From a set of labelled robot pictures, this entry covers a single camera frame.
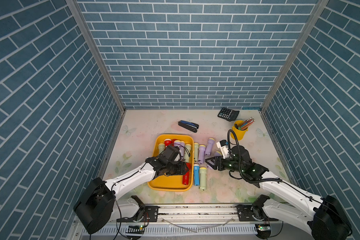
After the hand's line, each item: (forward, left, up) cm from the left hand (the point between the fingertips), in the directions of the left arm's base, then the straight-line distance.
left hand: (188, 171), depth 81 cm
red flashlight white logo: (+21, +14, -3) cm, 25 cm away
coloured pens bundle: (+28, -37, +8) cm, 47 cm away
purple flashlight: (+19, +7, -1) cm, 20 cm away
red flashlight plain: (-2, +2, -4) cm, 4 cm away
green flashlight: (-2, -8, -4) cm, 10 cm away
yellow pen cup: (+26, -34, -1) cm, 43 cm away
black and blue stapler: (+36, -2, -5) cm, 37 cm away
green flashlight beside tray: (+14, -5, -3) cm, 15 cm away
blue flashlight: (0, -5, -4) cm, 6 cm away
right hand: (+3, -11, +7) cm, 13 cm away
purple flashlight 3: (+18, -14, -4) cm, 23 cm away
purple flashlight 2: (+15, -8, -3) cm, 18 cm away
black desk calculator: (+47, -32, -4) cm, 57 cm away
